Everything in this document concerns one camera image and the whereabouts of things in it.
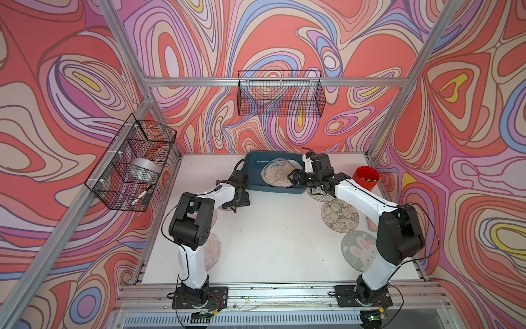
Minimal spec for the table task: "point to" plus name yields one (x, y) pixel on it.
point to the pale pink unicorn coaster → (212, 251)
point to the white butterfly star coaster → (295, 164)
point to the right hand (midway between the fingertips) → (294, 182)
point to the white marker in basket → (141, 195)
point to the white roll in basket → (144, 171)
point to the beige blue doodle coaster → (276, 172)
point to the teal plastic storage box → (253, 164)
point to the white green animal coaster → (340, 216)
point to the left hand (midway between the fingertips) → (240, 203)
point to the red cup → (366, 176)
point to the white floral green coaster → (319, 195)
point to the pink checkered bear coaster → (228, 208)
